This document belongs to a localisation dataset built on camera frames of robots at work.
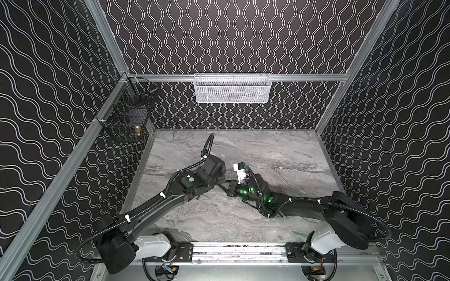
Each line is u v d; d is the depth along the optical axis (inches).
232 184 27.6
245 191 26.8
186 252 29.4
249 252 30.0
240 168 28.6
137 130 32.4
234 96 37.6
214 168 22.4
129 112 36.3
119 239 15.3
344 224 17.2
